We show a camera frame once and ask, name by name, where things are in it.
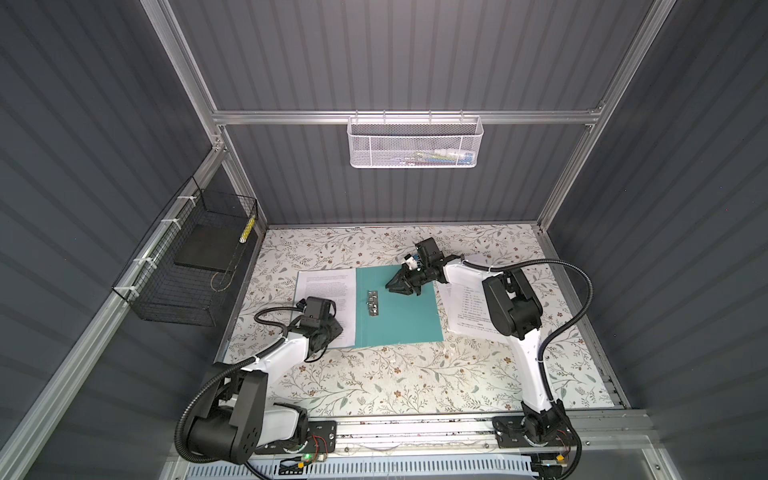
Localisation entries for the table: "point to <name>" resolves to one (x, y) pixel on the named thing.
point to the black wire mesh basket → (183, 267)
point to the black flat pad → (211, 247)
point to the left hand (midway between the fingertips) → (334, 328)
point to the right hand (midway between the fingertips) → (389, 289)
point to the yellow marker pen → (247, 230)
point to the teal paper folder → (402, 318)
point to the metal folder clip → (373, 302)
